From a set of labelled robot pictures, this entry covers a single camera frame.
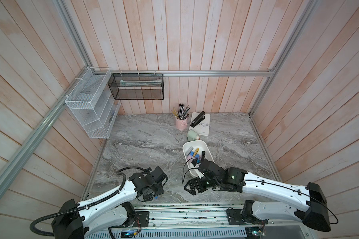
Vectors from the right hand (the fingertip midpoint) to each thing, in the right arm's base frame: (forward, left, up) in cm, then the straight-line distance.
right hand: (190, 185), depth 73 cm
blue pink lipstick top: (+22, -1, -11) cm, 25 cm away
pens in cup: (+52, +4, -1) cm, 52 cm away
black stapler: (+52, -8, -8) cm, 53 cm away
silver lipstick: (+26, -1, -11) cm, 29 cm away
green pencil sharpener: (+35, -2, -5) cm, 35 cm away
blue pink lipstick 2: (-6, +17, -1) cm, 18 cm away
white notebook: (+47, -12, -11) cm, 49 cm away
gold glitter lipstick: (+26, -5, -11) cm, 29 cm away
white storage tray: (+29, -10, -9) cm, 32 cm away
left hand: (-2, +17, -8) cm, 19 cm away
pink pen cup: (+44, +5, -4) cm, 44 cm away
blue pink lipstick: (+22, -6, -11) cm, 26 cm away
